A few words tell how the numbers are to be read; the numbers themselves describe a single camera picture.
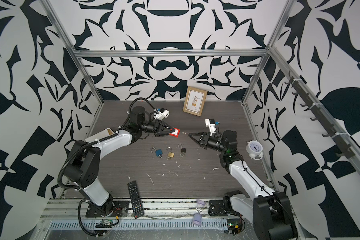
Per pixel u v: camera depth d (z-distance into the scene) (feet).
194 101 3.56
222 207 2.44
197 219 2.29
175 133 2.39
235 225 2.34
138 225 2.54
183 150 3.08
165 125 2.39
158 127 2.32
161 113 2.53
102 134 3.05
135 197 2.49
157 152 3.09
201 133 2.31
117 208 2.43
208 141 2.22
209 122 2.38
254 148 3.03
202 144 2.18
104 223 2.25
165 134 2.39
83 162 1.56
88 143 1.66
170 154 3.04
